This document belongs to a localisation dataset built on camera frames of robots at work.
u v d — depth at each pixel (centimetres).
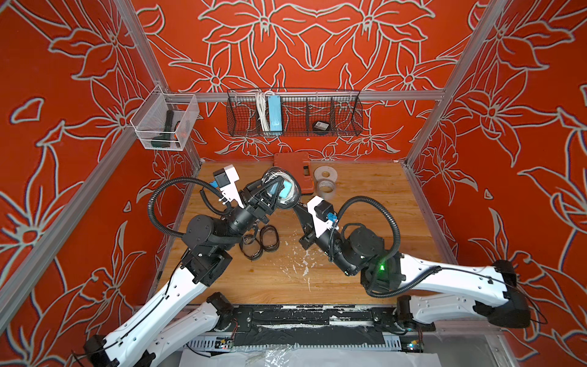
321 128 95
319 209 43
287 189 51
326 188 109
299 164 114
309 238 48
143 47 78
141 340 39
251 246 87
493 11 70
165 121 88
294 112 99
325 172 115
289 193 52
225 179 45
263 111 90
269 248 87
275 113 90
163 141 78
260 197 47
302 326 73
